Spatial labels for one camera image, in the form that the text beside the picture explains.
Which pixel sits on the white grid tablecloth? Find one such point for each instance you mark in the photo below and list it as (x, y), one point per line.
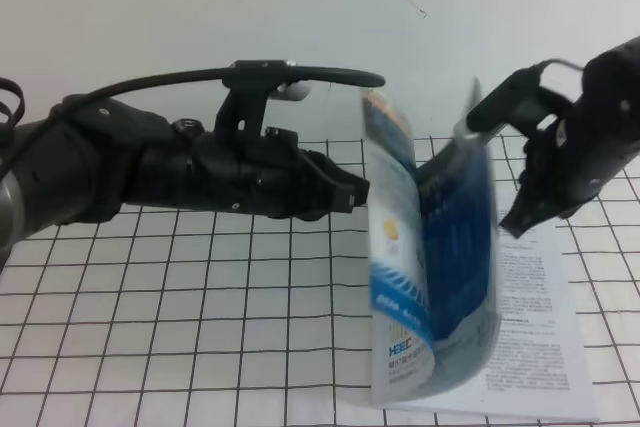
(188, 318)

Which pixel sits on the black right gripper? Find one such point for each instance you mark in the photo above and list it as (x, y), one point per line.
(544, 192)

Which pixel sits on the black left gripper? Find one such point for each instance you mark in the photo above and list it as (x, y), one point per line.
(269, 175)

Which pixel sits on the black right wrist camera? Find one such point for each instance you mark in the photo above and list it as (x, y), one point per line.
(520, 101)

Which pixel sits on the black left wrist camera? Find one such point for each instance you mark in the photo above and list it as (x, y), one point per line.
(250, 85)

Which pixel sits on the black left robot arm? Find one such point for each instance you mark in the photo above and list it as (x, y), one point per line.
(89, 165)

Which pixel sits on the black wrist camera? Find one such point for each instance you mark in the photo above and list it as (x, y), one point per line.
(250, 85)
(520, 101)

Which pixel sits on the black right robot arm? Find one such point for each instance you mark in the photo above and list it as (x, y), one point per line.
(593, 138)

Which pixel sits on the paperback book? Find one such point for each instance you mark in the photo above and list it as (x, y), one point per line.
(465, 318)

